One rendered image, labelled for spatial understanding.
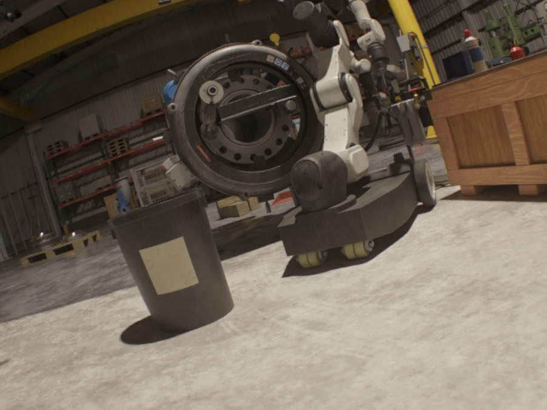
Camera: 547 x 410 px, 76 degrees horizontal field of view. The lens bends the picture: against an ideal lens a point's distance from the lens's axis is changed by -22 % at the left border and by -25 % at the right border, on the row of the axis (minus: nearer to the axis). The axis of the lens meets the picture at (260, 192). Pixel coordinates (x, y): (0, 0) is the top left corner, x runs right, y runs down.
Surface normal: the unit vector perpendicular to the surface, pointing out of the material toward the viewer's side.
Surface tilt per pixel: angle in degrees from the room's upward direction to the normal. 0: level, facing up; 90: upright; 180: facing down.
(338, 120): 46
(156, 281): 93
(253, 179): 90
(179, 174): 90
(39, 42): 90
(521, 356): 0
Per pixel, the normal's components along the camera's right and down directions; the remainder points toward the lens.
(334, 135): -0.57, -0.50
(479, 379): -0.31, -0.95
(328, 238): -0.50, 0.22
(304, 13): -0.58, -0.25
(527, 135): -0.92, 0.32
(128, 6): 0.13, 0.04
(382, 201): 0.59, -0.13
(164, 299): -0.16, 0.18
